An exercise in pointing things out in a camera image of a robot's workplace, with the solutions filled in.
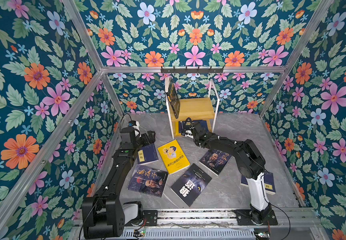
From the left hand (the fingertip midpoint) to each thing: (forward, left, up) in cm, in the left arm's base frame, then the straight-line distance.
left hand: (150, 130), depth 82 cm
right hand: (+10, -31, -13) cm, 35 cm away
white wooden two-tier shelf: (+15, -30, -2) cm, 33 cm away
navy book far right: (-26, -66, -21) cm, 74 cm away
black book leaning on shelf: (+16, -14, +10) cm, 23 cm away
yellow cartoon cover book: (-6, -12, -21) cm, 25 cm away
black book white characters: (-24, -21, -21) cm, 39 cm away
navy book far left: (-3, +5, -21) cm, 22 cm away
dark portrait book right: (-11, -38, -21) cm, 45 cm away
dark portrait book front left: (-21, +3, -21) cm, 29 cm away
